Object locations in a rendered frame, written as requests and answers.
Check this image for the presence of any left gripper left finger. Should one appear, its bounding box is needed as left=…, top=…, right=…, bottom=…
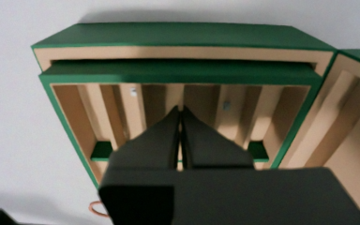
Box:
left=104, top=105, right=180, bottom=172

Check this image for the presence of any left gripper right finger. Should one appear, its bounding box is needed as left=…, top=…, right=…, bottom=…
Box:
left=181, top=105, right=257, bottom=170

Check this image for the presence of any wooden jewelry box with green trim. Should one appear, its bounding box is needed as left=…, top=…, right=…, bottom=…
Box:
left=30, top=22, right=360, bottom=207

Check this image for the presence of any copper bangle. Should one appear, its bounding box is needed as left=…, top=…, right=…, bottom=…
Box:
left=88, top=201, right=109, bottom=218

